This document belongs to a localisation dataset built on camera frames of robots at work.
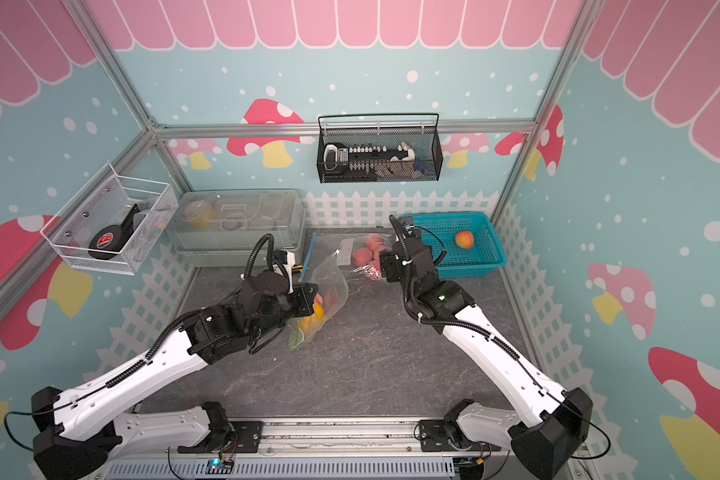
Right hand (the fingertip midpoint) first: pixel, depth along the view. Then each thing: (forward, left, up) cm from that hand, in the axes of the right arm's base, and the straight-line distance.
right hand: (399, 248), depth 74 cm
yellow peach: (-21, +20, +2) cm, 29 cm away
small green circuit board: (-42, +45, -33) cm, 70 cm away
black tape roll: (-1, +69, +5) cm, 70 cm away
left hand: (-11, +19, -3) cm, 22 cm away
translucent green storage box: (+23, +57, -14) cm, 63 cm away
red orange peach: (+26, -28, -25) cm, 45 cm away
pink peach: (+24, +6, -24) cm, 34 cm away
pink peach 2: (+12, +7, -24) cm, 28 cm away
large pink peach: (+19, +10, -26) cm, 34 cm away
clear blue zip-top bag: (+28, +25, -29) cm, 47 cm away
